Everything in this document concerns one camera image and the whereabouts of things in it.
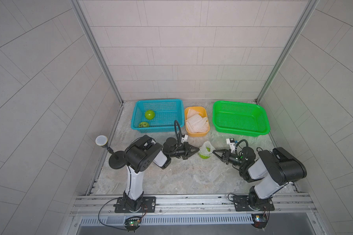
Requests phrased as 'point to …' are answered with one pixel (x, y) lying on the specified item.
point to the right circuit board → (259, 221)
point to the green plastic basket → (240, 118)
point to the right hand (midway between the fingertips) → (214, 154)
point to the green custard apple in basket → (149, 114)
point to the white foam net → (203, 151)
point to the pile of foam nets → (195, 123)
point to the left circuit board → (132, 223)
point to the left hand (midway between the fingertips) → (200, 151)
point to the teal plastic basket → (157, 115)
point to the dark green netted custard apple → (143, 124)
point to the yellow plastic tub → (202, 111)
